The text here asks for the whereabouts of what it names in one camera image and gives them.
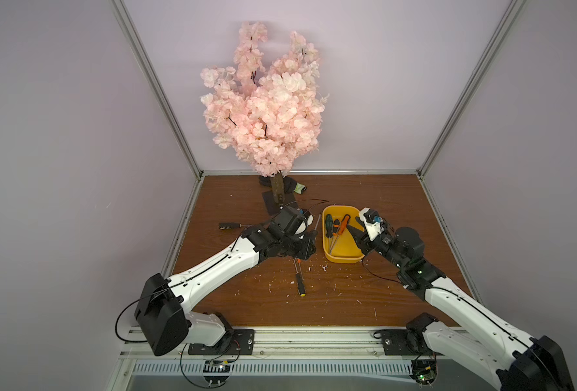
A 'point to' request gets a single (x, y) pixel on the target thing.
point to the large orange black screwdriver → (345, 221)
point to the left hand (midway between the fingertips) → (316, 249)
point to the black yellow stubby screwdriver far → (225, 226)
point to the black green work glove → (290, 184)
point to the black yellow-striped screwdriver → (301, 284)
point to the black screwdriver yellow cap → (314, 232)
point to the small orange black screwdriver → (335, 230)
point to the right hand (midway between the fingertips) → (355, 217)
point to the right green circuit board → (424, 371)
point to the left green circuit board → (217, 366)
